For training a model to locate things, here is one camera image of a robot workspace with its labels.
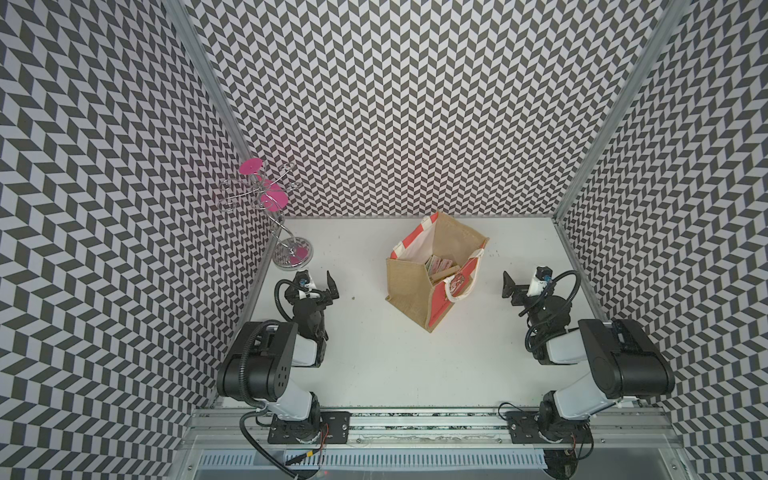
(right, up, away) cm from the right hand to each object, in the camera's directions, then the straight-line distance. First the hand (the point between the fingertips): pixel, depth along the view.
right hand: (519, 274), depth 90 cm
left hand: (-62, 0, 0) cm, 62 cm away
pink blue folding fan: (-22, +1, +9) cm, 24 cm away
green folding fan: (-26, +3, +10) cm, 28 cm away
